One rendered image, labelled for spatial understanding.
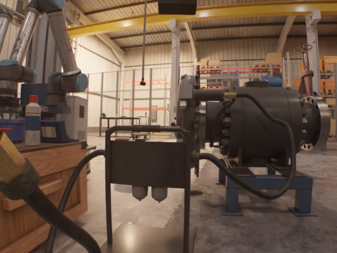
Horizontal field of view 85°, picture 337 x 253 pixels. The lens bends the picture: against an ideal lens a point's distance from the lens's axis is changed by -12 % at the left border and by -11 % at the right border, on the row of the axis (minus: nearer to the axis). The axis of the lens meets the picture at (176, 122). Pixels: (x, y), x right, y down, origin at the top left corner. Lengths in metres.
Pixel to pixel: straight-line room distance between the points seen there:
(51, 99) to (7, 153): 1.51
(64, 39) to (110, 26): 9.74
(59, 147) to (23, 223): 0.36
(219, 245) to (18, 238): 0.87
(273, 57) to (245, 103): 12.45
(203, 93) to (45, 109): 1.23
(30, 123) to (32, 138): 0.06
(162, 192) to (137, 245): 0.29
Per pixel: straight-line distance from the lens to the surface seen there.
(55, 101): 1.80
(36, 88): 2.10
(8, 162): 0.33
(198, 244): 1.10
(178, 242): 1.09
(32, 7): 1.75
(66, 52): 1.70
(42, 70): 2.21
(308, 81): 5.92
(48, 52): 2.23
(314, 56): 9.99
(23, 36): 1.63
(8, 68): 1.34
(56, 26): 1.69
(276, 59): 13.90
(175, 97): 9.23
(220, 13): 9.89
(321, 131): 1.73
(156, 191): 0.95
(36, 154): 0.99
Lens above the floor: 0.57
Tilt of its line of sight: 1 degrees up
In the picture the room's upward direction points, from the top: 1 degrees clockwise
